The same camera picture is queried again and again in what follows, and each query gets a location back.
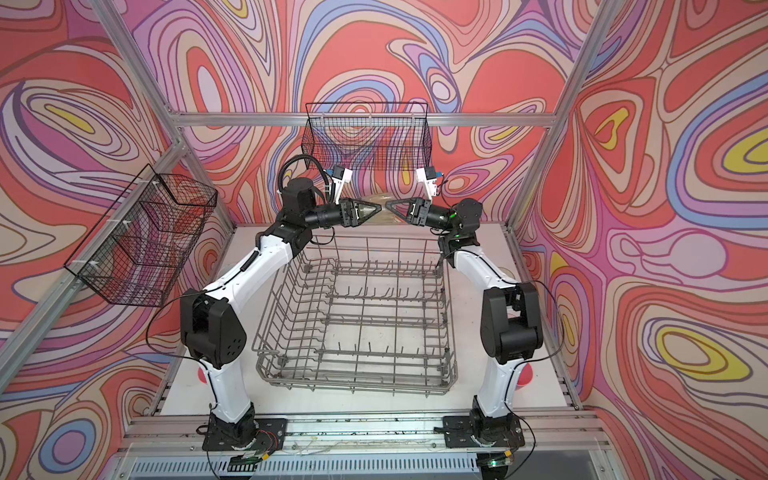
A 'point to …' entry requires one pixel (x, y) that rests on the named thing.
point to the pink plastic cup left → (201, 375)
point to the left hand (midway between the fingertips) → (377, 207)
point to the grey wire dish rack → (362, 315)
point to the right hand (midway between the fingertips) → (388, 212)
